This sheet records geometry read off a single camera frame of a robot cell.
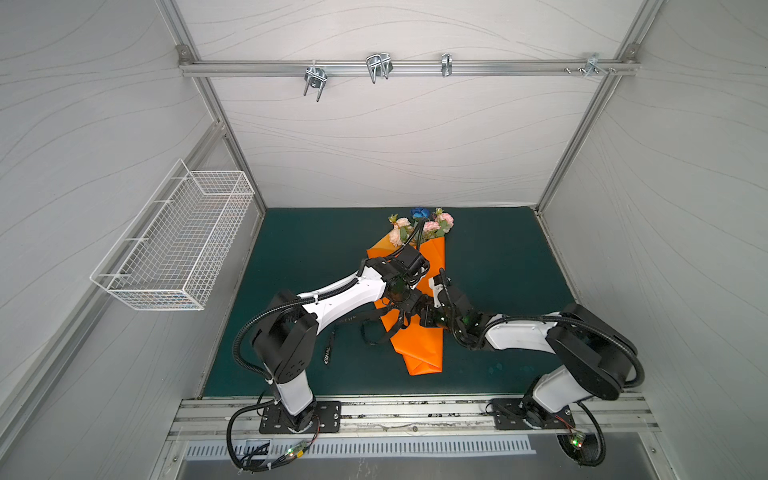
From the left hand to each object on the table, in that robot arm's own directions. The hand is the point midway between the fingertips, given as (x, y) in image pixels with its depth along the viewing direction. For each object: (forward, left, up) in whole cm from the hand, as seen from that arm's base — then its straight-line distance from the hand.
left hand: (414, 295), depth 85 cm
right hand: (+1, -2, -4) cm, 5 cm away
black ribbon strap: (-7, +12, -9) cm, 17 cm away
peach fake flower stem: (+31, +6, -6) cm, 32 cm away
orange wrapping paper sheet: (-12, -2, -8) cm, 14 cm away
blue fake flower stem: (+35, -3, -1) cm, 35 cm away
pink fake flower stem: (+31, -10, -4) cm, 32 cm away
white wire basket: (-3, +58, +22) cm, 62 cm away
